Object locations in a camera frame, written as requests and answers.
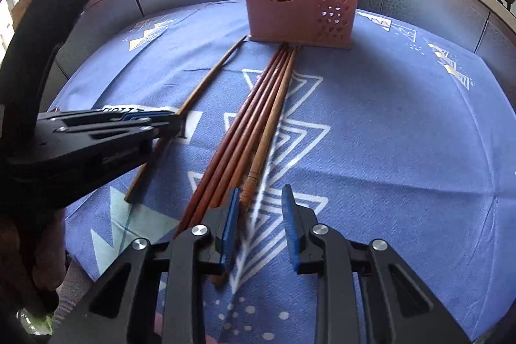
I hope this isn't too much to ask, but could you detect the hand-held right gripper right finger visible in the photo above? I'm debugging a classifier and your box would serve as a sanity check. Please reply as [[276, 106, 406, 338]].
[[281, 184, 473, 344]]

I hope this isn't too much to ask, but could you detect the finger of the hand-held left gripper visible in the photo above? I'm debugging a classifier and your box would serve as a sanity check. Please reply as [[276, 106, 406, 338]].
[[37, 107, 187, 140], [37, 122, 163, 164]]

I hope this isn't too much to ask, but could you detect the light brown grooved chopstick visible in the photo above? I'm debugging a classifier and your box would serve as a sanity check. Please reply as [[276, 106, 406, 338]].
[[212, 46, 301, 288]]

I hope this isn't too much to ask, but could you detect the light brown wooden chopstick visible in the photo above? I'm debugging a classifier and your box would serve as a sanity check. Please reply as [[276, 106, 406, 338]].
[[125, 34, 248, 203]]

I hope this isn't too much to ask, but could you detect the person's left hand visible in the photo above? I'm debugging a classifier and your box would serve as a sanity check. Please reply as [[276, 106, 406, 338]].
[[0, 209, 67, 308]]

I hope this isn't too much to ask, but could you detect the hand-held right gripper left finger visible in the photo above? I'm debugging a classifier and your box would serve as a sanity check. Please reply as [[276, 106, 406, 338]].
[[47, 188, 242, 344]]

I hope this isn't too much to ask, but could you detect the blue printed tablecloth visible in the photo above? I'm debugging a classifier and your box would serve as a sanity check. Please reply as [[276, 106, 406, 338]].
[[48, 0, 516, 344]]

